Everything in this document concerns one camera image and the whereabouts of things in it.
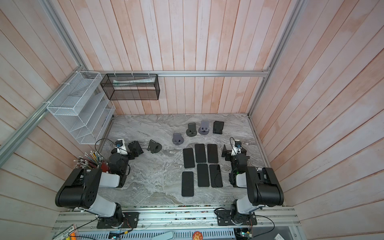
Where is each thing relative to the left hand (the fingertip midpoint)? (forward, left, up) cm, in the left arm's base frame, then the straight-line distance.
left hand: (129, 145), depth 92 cm
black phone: (-16, -46, -9) cm, 50 cm away
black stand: (+18, -59, -3) cm, 61 cm away
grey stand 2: (+1, -15, -4) cm, 16 cm away
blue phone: (-22, -37, -9) cm, 44 cm away
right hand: (+1, -65, +1) cm, 65 cm away
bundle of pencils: (-13, +18, +3) cm, 22 cm away
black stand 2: (-2, -5, +2) cm, 6 cm away
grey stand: (+9, -30, -6) cm, 32 cm away
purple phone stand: (+18, -49, -4) cm, 52 cm away
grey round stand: (+16, -39, -5) cm, 43 cm away
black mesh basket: (+38, +3, +17) cm, 42 cm away
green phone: (-4, -37, -9) cm, 39 cm away
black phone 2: (-4, -45, -8) cm, 46 cm away
